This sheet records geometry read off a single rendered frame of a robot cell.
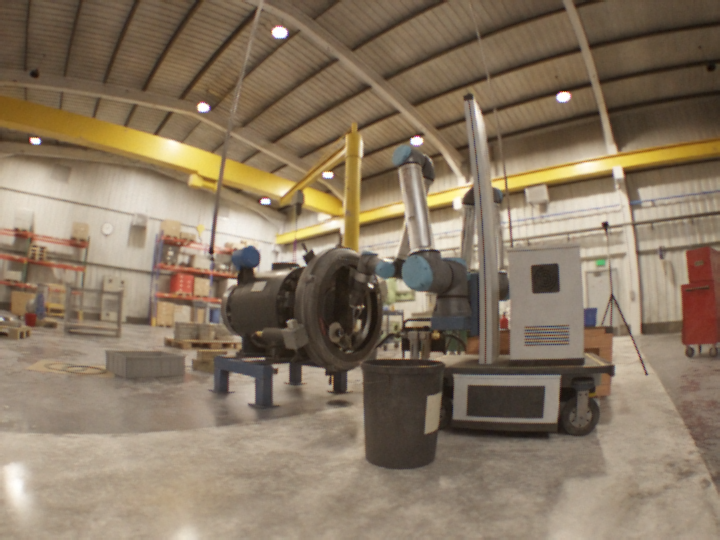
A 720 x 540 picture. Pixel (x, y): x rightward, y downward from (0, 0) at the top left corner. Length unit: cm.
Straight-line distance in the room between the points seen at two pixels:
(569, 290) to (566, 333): 18
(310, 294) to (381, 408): 86
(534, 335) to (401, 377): 67
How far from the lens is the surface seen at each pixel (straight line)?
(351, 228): 602
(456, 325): 155
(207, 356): 345
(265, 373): 209
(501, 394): 153
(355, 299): 187
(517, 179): 1301
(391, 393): 117
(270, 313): 219
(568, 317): 157
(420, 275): 145
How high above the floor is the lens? 50
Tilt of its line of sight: 9 degrees up
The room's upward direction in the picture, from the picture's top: 1 degrees clockwise
